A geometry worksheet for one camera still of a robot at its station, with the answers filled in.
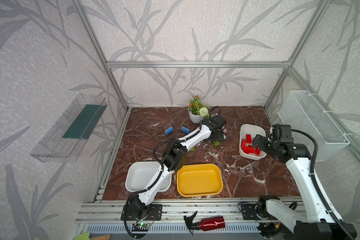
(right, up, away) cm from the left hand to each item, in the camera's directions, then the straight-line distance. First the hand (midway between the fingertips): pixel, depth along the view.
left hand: (218, 135), depth 98 cm
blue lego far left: (-34, +2, +7) cm, 34 cm away
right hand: (+18, 0, -20) cm, 27 cm away
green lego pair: (-17, -9, -2) cm, 20 cm away
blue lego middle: (-22, +3, +7) cm, 23 cm away
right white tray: (+25, +3, +5) cm, 26 cm away
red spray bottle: (-11, -37, -31) cm, 50 cm away
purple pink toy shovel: (+6, +2, +7) cm, 10 cm away
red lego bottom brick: (+24, -10, -5) cm, 26 cm away
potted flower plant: (-14, +16, +6) cm, 23 cm away
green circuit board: (-42, -41, -27) cm, 65 cm away
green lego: (-1, -6, +1) cm, 6 cm away
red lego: (+21, -3, +2) cm, 21 cm away
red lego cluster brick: (+17, -6, +1) cm, 18 cm away
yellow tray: (-14, -24, -15) cm, 31 cm away
